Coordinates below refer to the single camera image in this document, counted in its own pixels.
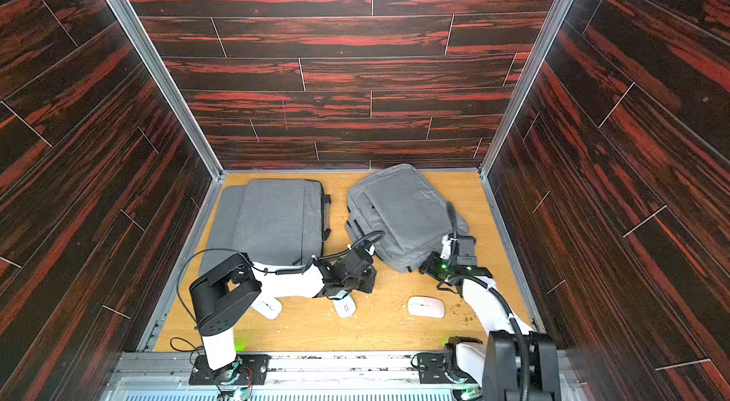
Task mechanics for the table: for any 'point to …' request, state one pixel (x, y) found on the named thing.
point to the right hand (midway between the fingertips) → (431, 262)
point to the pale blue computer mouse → (345, 307)
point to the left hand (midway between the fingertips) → (378, 280)
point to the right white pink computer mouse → (426, 307)
